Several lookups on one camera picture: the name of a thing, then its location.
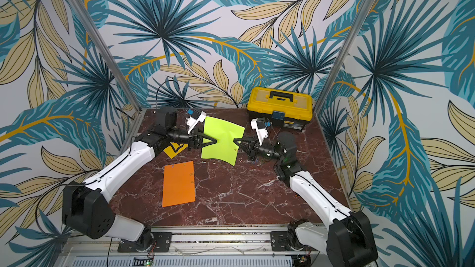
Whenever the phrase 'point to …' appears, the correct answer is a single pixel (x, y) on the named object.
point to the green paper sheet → (225, 149)
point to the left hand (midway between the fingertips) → (214, 142)
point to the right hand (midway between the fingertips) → (235, 141)
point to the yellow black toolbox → (287, 110)
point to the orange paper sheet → (178, 184)
